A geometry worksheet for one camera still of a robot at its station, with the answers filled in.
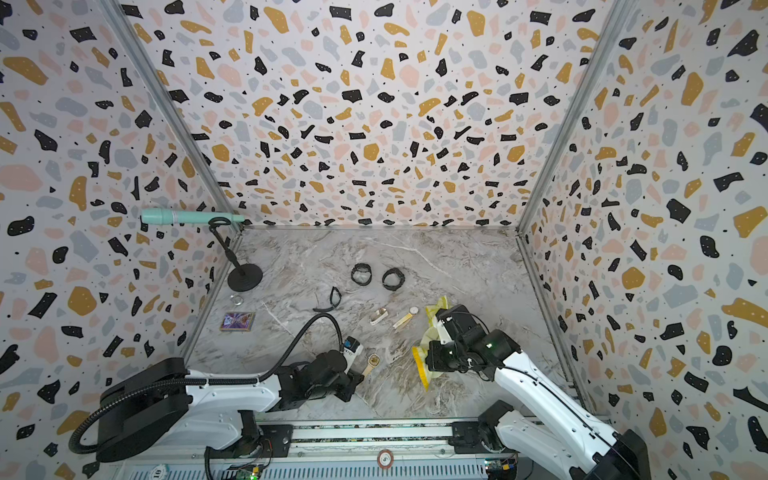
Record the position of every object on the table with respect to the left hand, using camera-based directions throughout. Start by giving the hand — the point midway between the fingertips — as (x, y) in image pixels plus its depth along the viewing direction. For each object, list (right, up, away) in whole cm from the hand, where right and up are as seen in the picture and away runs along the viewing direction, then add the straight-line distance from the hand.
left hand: (372, 380), depth 82 cm
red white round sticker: (+4, -14, -11) cm, 19 cm away
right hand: (+15, +7, -6) cm, 18 cm away
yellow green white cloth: (+17, +10, +9) cm, 22 cm away
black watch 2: (-6, +28, +24) cm, 38 cm away
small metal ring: (-46, +21, +14) cm, 53 cm away
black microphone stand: (-46, +26, +21) cm, 57 cm away
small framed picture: (-43, +14, +10) cm, 46 cm away
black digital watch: (+7, +29, +23) cm, 37 cm away
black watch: (-19, +16, +16) cm, 29 cm away
